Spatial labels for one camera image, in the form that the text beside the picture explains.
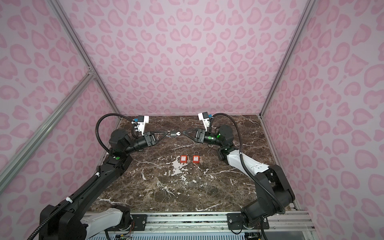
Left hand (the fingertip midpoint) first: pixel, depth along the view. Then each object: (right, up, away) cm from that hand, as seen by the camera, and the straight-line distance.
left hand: (167, 132), depth 66 cm
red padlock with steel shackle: (+4, -17, +28) cm, 33 cm away
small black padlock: (+2, -1, +2) cm, 3 cm away
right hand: (+8, -1, +1) cm, 8 cm away
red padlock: (+12, -17, +28) cm, 35 cm away
